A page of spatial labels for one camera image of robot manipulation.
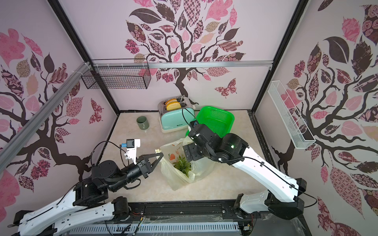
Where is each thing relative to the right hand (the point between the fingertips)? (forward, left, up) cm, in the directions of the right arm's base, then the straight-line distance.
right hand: (195, 149), depth 64 cm
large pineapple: (-2, +7, -12) cm, 13 cm away
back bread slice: (+45, +16, -10) cm, 49 cm away
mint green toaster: (+33, +12, -18) cm, 39 cm away
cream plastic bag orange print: (-3, -3, -14) cm, 15 cm away
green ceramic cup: (+36, +38, -23) cm, 57 cm away
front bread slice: (+40, +14, -10) cm, 44 cm away
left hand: (-6, +13, +4) cm, 15 cm away
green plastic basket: (+45, -21, -32) cm, 59 cm away
